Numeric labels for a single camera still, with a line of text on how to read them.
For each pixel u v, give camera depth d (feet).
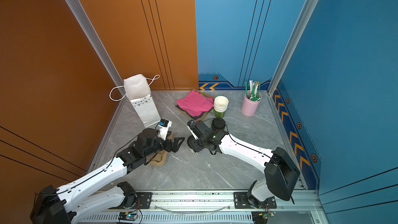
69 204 1.34
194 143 2.34
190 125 2.38
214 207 2.37
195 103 3.57
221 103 3.15
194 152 2.42
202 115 3.26
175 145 2.27
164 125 2.20
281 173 1.32
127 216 2.32
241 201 2.38
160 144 2.18
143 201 2.40
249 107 3.33
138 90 3.28
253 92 3.24
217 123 3.13
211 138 1.88
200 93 3.77
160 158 2.72
